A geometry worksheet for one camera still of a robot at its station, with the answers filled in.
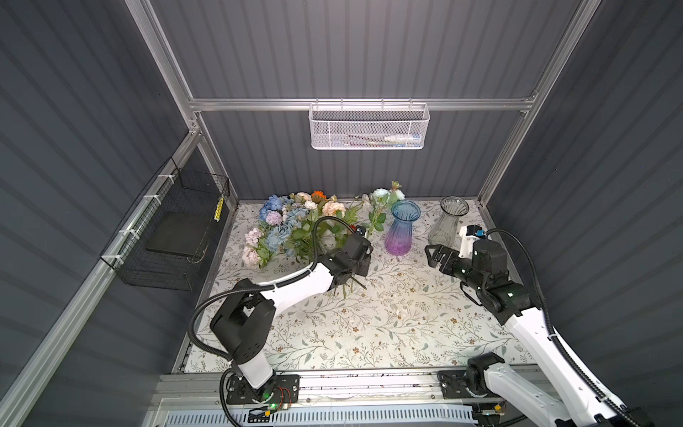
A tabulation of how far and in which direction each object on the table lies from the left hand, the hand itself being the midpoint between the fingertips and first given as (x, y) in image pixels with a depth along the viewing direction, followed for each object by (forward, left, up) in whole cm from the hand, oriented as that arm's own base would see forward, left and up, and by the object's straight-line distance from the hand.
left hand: (363, 257), depth 88 cm
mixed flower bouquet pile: (+11, +26, +4) cm, 29 cm away
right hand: (-7, -21, +11) cm, 25 cm away
